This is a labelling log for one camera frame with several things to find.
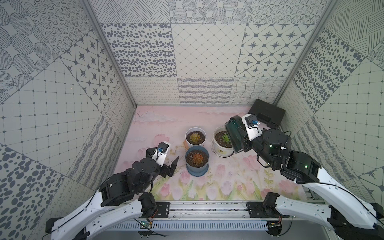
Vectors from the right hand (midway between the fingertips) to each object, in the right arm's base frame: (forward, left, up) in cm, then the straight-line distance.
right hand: (241, 127), depth 62 cm
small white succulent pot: (+11, +21, -25) cm, 34 cm away
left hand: (-7, +32, -7) cm, 33 cm away
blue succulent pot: (-2, +19, -25) cm, 32 cm away
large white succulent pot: (+5, +6, -24) cm, 25 cm away
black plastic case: (+37, -34, -32) cm, 60 cm away
